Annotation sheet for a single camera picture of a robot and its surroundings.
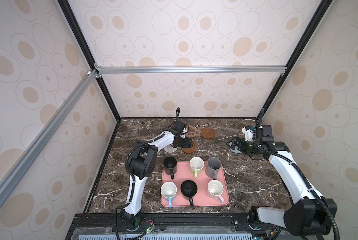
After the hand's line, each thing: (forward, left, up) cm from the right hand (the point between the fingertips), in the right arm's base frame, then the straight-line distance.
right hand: (233, 145), depth 81 cm
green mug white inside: (-4, +20, -14) cm, 25 cm away
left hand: (+12, +22, -12) cm, 27 cm away
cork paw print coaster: (+24, +21, -17) cm, 37 cm away
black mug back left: (-4, +36, -15) cm, 39 cm away
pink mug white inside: (-18, +10, -17) cm, 26 cm away
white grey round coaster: (+9, +37, -17) cm, 41 cm away
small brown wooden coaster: (+9, +23, -19) cm, 31 cm away
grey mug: (-5, +10, -13) cm, 17 cm away
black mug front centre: (-17, +25, -17) cm, 35 cm away
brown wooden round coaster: (+23, +10, -18) cm, 31 cm away
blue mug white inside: (-19, +36, -16) cm, 43 cm away
